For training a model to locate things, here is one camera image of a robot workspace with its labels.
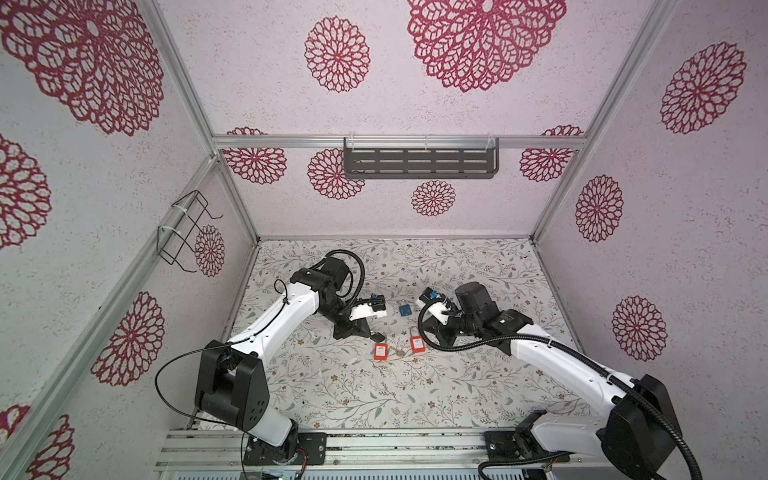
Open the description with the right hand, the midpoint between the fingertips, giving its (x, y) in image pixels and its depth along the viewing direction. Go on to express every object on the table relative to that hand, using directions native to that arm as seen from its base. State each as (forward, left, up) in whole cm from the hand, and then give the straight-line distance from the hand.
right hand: (423, 320), depth 80 cm
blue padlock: (+12, +4, -15) cm, 20 cm away
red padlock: (-3, +12, -15) cm, 19 cm away
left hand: (-4, +16, -2) cm, 17 cm away
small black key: (-5, +12, -1) cm, 13 cm away
